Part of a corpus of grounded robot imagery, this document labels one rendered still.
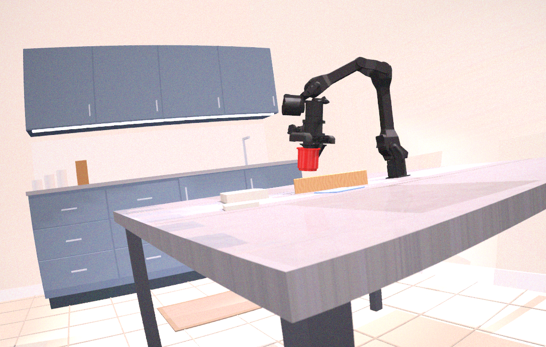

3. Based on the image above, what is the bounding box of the red translucent cup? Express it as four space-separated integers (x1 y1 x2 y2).
297 147 320 171

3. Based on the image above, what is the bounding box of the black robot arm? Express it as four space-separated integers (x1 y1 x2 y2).
281 57 411 179

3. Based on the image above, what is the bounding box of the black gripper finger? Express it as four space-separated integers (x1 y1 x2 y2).
318 144 327 156
300 143 319 148

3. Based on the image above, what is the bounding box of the tan flat bar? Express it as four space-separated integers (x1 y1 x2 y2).
293 170 368 194

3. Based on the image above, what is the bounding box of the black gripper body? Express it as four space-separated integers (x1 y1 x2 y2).
289 116 335 145

